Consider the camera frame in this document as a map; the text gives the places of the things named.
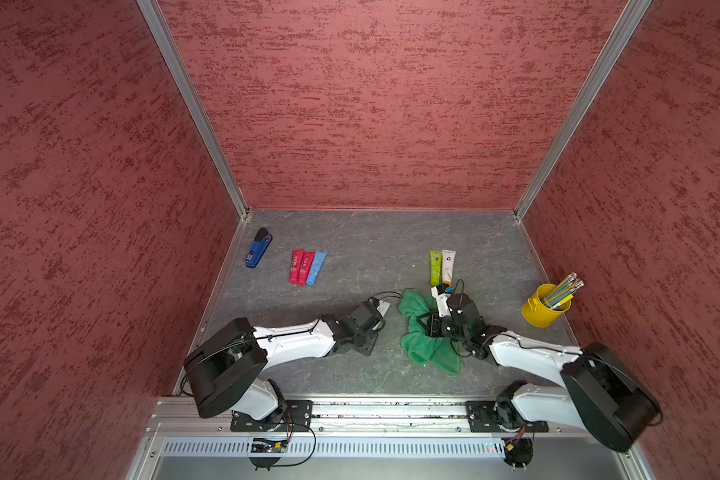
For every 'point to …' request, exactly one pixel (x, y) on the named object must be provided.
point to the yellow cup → (540, 315)
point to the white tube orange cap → (448, 262)
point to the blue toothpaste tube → (318, 262)
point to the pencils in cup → (563, 292)
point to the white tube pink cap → (383, 307)
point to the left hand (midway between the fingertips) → (365, 341)
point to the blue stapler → (259, 247)
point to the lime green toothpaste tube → (436, 258)
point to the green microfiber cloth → (421, 348)
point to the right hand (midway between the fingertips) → (419, 324)
